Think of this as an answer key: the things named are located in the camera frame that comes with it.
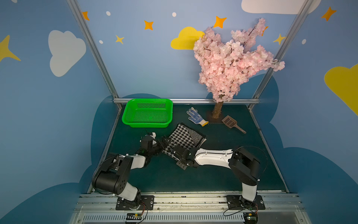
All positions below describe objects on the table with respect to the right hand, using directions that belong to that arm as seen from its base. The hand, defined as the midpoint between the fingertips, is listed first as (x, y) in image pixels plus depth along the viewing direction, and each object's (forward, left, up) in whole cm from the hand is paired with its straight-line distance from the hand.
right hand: (183, 157), depth 91 cm
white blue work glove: (+35, -8, +1) cm, 36 cm away
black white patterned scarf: (+17, +1, +1) cm, 17 cm away
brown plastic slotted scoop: (+33, -37, -2) cm, 50 cm away
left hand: (+9, +10, +6) cm, 15 cm away
